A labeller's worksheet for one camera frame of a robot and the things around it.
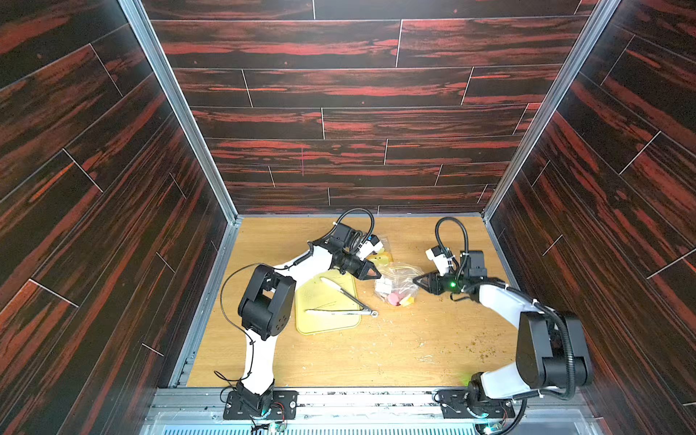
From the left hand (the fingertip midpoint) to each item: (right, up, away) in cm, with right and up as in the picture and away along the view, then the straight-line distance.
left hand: (380, 275), depth 88 cm
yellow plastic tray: (-21, -8, +7) cm, 24 cm away
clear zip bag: (+3, +5, +15) cm, 16 cm away
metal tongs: (-5, -12, 0) cm, 13 cm away
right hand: (+14, -1, +3) cm, 15 cm away
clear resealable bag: (+5, -3, -2) cm, 6 cm away
